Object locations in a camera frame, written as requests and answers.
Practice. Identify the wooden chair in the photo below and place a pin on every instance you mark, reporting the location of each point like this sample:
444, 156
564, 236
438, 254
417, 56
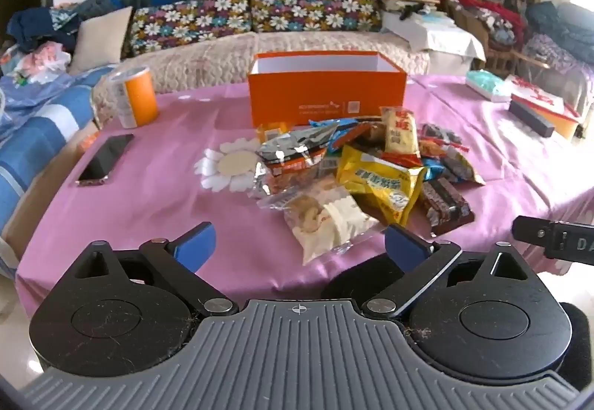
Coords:
506, 60

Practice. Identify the pink floral bag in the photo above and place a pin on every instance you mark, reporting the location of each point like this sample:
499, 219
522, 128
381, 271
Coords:
44, 62

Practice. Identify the dark blue clothes pile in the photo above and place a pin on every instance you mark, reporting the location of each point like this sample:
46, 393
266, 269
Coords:
41, 27

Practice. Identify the yellow white snack packet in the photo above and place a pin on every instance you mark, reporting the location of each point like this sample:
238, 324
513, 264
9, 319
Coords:
400, 136

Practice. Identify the red white box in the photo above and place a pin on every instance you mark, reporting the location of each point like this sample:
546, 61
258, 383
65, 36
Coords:
552, 106

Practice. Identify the clear cracker packet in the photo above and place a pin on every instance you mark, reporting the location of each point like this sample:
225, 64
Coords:
325, 220

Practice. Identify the person's black clothing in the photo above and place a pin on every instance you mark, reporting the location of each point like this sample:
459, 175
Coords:
577, 345

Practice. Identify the pink tablecloth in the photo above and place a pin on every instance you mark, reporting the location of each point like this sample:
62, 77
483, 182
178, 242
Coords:
162, 206

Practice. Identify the teal tissue pack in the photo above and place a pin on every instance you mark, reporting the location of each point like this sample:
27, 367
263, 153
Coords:
487, 85

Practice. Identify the beige pillow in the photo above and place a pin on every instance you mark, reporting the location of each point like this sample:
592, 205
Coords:
102, 41

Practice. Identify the orange cup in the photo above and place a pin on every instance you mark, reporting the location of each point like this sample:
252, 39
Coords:
139, 99

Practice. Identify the silver orange snack packet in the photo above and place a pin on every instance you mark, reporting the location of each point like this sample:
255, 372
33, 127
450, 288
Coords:
290, 152

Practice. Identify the orange cardboard box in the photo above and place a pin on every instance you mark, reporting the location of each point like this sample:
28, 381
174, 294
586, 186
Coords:
325, 94

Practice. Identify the black smartphone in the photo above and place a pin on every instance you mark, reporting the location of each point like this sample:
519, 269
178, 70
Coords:
106, 159

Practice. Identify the blue striped bedding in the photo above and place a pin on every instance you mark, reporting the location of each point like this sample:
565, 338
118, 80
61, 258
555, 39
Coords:
37, 131

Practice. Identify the purple floral cloth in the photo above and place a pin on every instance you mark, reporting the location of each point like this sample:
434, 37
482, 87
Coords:
561, 62

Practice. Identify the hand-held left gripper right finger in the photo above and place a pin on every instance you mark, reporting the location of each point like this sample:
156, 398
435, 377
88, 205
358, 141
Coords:
406, 247

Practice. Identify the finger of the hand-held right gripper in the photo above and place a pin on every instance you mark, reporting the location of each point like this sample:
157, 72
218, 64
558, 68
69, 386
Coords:
533, 233

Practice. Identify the golden clear snack packet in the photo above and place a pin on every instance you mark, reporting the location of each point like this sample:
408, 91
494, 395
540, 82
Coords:
271, 131

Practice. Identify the light blue snack packet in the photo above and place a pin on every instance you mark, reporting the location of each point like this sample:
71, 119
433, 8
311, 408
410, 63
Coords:
434, 169

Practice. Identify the dark red snack packet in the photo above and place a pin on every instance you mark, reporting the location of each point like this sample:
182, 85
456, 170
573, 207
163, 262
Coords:
436, 136

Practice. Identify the dark orange-edged snack packet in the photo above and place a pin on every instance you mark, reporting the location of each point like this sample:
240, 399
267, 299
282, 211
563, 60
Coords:
457, 166

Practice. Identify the dark brown snack packet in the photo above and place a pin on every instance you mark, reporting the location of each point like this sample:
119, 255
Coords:
445, 206

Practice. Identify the small black object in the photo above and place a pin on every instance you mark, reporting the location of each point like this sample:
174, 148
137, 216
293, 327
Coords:
413, 11

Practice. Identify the red blanket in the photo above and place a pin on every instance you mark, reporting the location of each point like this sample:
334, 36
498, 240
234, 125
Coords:
482, 13

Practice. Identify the dark blue folded bedding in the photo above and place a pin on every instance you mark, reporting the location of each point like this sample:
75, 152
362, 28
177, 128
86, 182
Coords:
561, 29

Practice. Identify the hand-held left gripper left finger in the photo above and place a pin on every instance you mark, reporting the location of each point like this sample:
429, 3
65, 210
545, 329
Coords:
195, 247

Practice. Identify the long black box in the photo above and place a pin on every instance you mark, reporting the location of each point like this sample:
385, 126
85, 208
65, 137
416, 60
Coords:
531, 115

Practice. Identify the floral cushion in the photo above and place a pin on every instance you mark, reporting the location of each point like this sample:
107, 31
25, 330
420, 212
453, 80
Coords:
190, 20
315, 9

